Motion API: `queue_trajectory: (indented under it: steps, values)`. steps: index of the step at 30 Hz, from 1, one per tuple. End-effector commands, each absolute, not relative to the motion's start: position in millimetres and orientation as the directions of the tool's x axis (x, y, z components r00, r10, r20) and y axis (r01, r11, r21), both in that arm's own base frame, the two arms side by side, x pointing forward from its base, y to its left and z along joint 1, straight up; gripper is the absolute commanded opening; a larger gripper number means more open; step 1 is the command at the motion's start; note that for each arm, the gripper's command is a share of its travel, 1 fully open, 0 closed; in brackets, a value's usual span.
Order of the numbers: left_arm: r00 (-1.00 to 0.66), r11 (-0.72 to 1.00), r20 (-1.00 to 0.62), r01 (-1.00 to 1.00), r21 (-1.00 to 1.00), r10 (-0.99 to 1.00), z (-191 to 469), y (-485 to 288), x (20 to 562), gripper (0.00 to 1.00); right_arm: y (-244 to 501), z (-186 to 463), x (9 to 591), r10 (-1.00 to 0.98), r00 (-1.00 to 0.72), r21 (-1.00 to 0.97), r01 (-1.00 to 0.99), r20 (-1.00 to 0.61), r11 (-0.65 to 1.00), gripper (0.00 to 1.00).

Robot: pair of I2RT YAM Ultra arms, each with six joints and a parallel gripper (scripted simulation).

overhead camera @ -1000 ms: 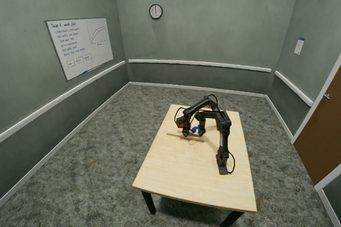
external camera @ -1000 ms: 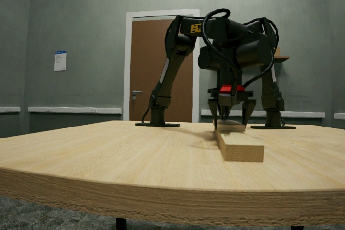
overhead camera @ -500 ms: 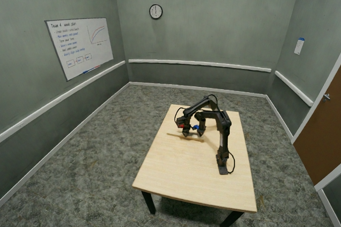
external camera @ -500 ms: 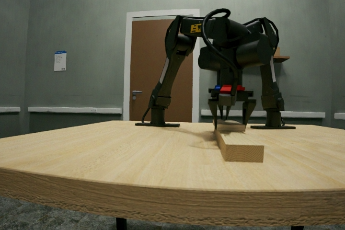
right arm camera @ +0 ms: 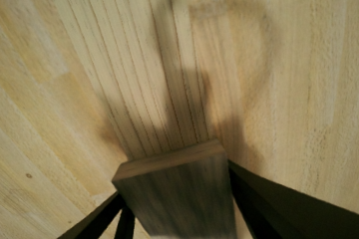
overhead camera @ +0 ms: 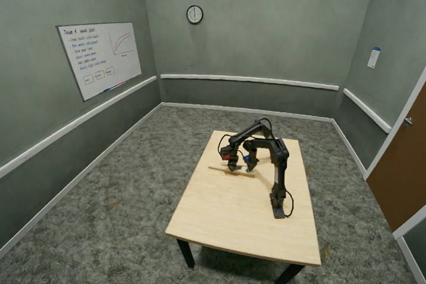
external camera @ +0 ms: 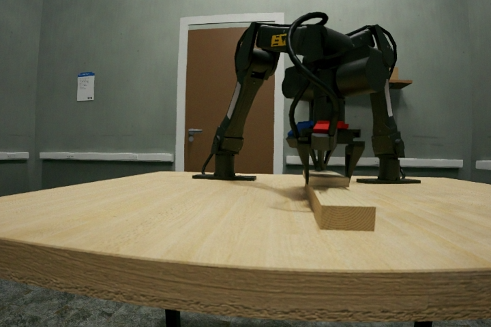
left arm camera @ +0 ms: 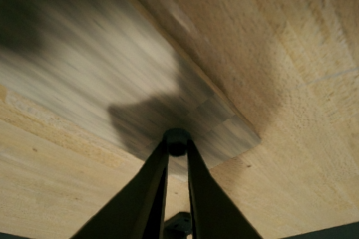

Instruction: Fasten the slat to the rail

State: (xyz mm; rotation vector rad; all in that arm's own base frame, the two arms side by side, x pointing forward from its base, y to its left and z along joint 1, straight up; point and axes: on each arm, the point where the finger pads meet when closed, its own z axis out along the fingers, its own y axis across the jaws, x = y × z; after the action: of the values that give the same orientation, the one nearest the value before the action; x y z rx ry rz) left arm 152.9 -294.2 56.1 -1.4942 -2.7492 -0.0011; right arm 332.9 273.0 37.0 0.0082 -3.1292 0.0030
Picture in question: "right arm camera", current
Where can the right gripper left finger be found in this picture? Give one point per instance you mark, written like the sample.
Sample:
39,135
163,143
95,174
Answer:
95,224

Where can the light wooden beam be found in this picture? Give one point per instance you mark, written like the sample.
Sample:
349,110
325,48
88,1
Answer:
141,60

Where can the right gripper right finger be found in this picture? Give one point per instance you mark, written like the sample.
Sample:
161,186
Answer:
292,214

